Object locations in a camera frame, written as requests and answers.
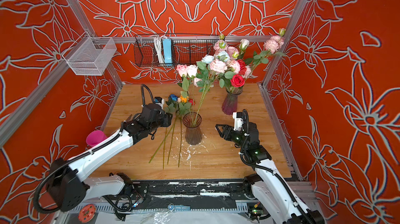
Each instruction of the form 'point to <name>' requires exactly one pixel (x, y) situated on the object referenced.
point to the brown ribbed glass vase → (192, 121)
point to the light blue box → (167, 52)
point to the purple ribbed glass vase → (229, 106)
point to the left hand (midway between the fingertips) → (169, 114)
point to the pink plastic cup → (95, 136)
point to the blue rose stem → (170, 99)
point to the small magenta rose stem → (191, 102)
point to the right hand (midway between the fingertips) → (216, 126)
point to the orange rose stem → (183, 99)
